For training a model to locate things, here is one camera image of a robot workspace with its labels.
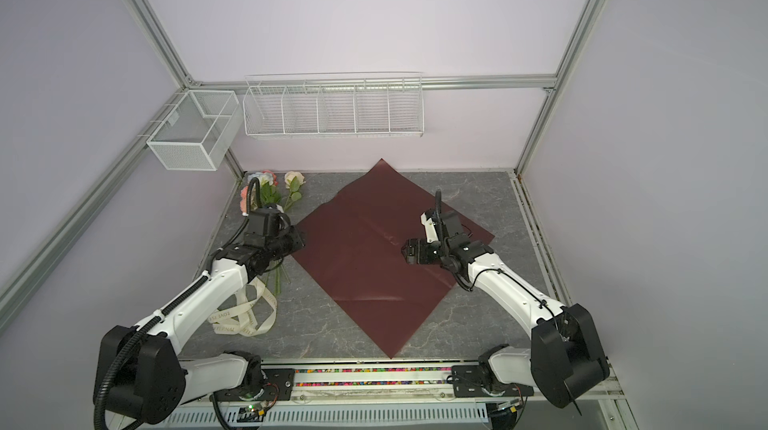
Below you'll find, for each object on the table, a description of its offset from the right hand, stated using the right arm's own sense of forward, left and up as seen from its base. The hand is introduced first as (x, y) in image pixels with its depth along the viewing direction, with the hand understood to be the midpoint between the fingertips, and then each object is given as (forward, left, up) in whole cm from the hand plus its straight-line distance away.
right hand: (417, 250), depth 85 cm
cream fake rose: (+34, +46, -6) cm, 57 cm away
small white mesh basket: (+36, +72, +16) cm, 82 cm away
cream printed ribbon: (-14, +49, -10) cm, 52 cm away
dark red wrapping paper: (+6, +19, -13) cm, 24 cm away
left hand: (+3, +32, +3) cm, 32 cm away
